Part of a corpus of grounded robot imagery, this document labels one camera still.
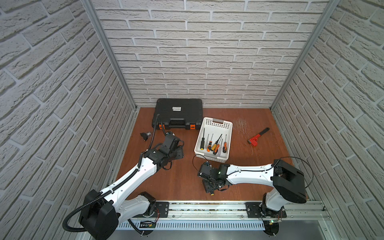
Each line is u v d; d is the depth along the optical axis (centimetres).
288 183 43
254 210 74
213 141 100
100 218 38
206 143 98
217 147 96
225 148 94
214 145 97
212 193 78
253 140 100
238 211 76
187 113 107
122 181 44
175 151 66
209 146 97
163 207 74
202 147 95
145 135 100
